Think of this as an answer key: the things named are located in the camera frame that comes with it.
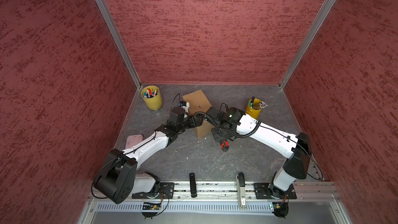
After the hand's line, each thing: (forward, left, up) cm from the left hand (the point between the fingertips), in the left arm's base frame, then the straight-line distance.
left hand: (198, 120), depth 85 cm
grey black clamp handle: (-30, -21, -8) cm, 37 cm away
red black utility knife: (-16, -13, +3) cm, 21 cm away
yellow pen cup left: (+18, +30, -1) cm, 35 cm away
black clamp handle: (-30, +2, -13) cm, 33 cm away
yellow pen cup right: (+13, -35, -4) cm, 38 cm away
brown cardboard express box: (+10, +1, +3) cm, 11 cm away
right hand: (-12, -11, +2) cm, 17 cm away
